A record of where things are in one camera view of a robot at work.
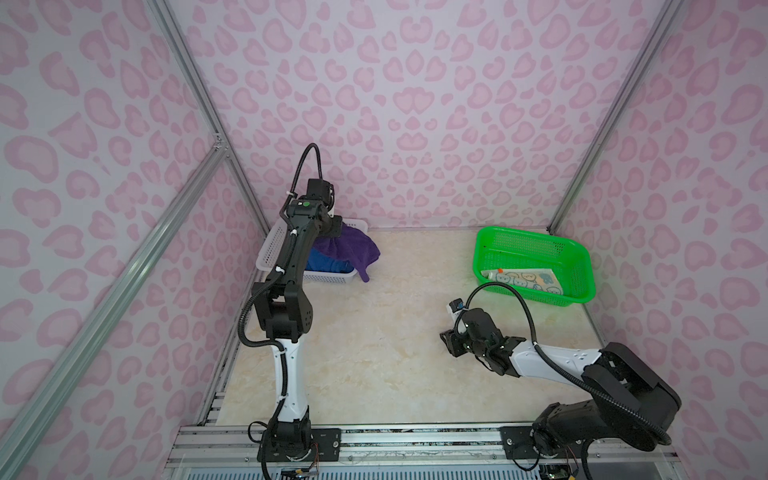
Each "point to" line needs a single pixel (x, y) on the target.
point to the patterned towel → (540, 279)
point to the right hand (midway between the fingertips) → (445, 331)
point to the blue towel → (317, 262)
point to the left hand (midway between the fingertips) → (338, 224)
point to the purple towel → (350, 244)
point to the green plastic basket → (547, 268)
